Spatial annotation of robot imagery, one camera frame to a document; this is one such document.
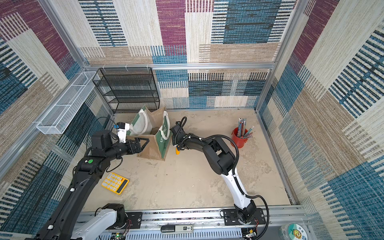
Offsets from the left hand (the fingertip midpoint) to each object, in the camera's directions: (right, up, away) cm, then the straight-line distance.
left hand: (143, 140), depth 74 cm
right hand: (+16, -2, +31) cm, 35 cm away
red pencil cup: (+54, -3, +24) cm, 59 cm away
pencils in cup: (+55, +2, +22) cm, 59 cm away
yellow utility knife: (+16, -6, +6) cm, 18 cm away
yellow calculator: (-19, -25, +11) cm, 33 cm away
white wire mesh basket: (-40, +12, -1) cm, 42 cm away
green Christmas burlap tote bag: (-1, +6, +28) cm, 29 cm away
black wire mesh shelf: (-22, +33, +34) cm, 53 cm away
